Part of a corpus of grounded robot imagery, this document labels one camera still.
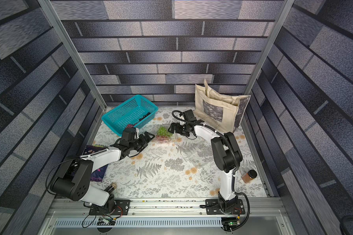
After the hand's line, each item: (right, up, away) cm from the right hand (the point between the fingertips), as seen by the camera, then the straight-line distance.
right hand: (173, 130), depth 96 cm
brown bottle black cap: (+41, -23, -20) cm, 51 cm away
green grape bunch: (-8, -1, +2) cm, 8 cm away
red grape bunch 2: (-32, +2, +7) cm, 33 cm away
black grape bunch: (-21, +10, +13) cm, 27 cm away
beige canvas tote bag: (+32, +12, -4) cm, 34 cm away
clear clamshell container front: (0, -6, +5) cm, 8 cm away
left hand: (-13, -5, -6) cm, 15 cm away
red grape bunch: (-7, -6, -1) cm, 9 cm away
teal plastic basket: (-31, +13, +21) cm, 40 cm away
